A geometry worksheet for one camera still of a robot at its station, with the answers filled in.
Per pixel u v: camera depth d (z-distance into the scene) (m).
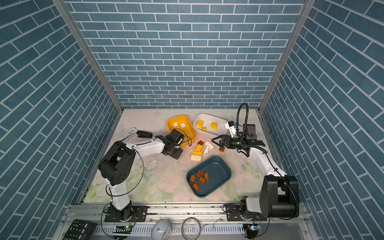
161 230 0.63
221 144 0.73
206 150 0.94
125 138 1.02
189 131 1.04
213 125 1.09
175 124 1.08
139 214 0.73
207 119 1.13
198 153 0.95
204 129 1.08
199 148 0.96
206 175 0.84
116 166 0.50
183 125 1.09
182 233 0.68
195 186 0.80
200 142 0.99
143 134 1.04
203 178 0.83
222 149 0.97
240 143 0.66
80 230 0.68
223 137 0.72
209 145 0.98
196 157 0.93
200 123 1.11
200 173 0.87
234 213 0.74
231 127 0.77
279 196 0.42
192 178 0.83
